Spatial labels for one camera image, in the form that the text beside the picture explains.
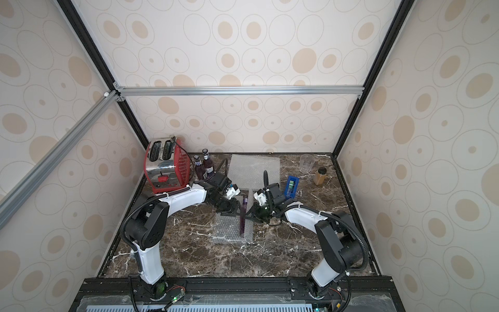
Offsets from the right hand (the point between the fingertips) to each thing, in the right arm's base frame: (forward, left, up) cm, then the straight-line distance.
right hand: (251, 215), depth 86 cm
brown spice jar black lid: (+24, -34, -1) cm, 42 cm away
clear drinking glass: (+37, -29, -5) cm, 48 cm away
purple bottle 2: (+24, +24, +7) cm, 34 cm away
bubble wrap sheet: (-4, +12, -7) cm, 14 cm away
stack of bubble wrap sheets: (+30, +5, -6) cm, 31 cm away
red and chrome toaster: (+18, +41, +11) cm, 46 cm away
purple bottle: (+1, +4, -2) cm, 5 cm away
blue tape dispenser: (+17, -19, -1) cm, 26 cm away
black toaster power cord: (+31, +41, +16) cm, 53 cm away
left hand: (+1, +3, 0) cm, 3 cm away
